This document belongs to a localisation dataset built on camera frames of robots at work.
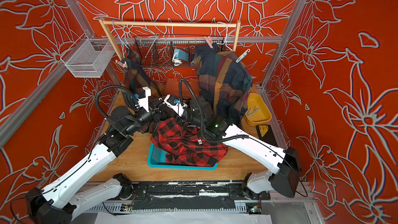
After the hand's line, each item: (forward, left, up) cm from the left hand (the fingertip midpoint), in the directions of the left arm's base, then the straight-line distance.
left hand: (168, 98), depth 63 cm
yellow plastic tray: (+22, -51, -36) cm, 66 cm away
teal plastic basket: (-13, +9, -34) cm, 38 cm away
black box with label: (+5, -52, -35) cm, 63 cm away
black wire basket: (+48, +13, -8) cm, 50 cm away
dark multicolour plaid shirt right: (+16, -25, -5) cm, 30 cm away
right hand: (-2, +2, -3) cm, 4 cm away
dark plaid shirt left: (+17, +20, -3) cm, 26 cm away
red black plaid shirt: (-9, -7, -26) cm, 28 cm away
